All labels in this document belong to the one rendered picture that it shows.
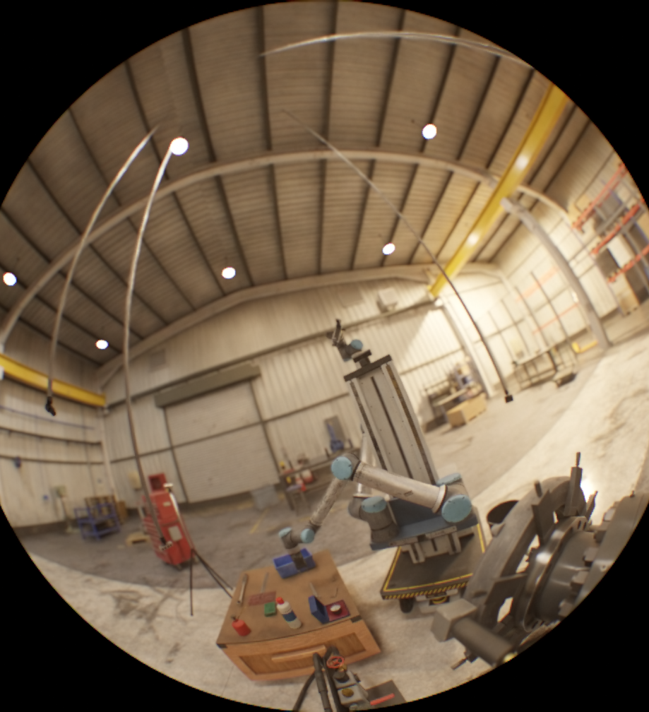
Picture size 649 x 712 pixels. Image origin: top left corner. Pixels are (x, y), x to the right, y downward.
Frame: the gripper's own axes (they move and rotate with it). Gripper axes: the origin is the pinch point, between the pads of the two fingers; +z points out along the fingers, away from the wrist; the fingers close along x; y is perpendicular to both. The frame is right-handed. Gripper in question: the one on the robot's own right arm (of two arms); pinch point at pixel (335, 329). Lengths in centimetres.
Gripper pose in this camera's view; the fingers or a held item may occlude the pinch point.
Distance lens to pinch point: 162.0
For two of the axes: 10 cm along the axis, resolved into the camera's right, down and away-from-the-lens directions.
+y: 9.7, 1.7, -1.9
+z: -1.5, -2.2, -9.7
